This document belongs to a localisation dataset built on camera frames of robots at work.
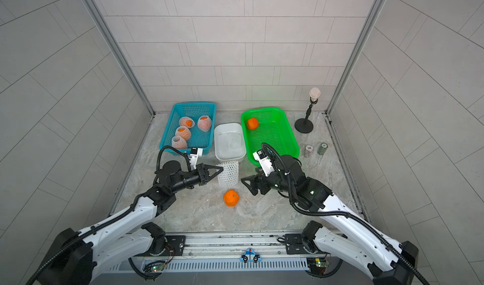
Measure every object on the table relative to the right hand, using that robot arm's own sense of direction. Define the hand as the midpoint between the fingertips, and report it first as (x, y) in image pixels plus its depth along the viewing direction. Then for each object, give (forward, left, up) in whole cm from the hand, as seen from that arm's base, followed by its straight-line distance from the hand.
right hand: (249, 177), depth 68 cm
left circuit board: (-23, +34, -16) cm, 45 cm away
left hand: (+5, +10, -2) cm, 11 cm away
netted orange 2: (-1, +8, -15) cm, 18 cm away
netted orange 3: (+42, +34, -12) cm, 55 cm away
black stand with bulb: (+40, -34, -19) cm, 56 cm away
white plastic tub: (+24, +13, -18) cm, 32 cm away
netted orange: (+40, -3, -15) cm, 43 cm away
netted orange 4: (+39, +23, -11) cm, 47 cm away
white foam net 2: (+2, +8, -3) cm, 9 cm away
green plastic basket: (+41, -13, -19) cm, 47 cm away
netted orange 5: (+33, +33, -10) cm, 48 cm away
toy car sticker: (-21, +1, -19) cm, 29 cm away
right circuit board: (-25, -23, -22) cm, 41 cm away
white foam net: (+31, +9, -16) cm, 36 cm away
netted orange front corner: (+26, +34, -10) cm, 44 cm away
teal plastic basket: (+33, +27, -18) cm, 46 cm away
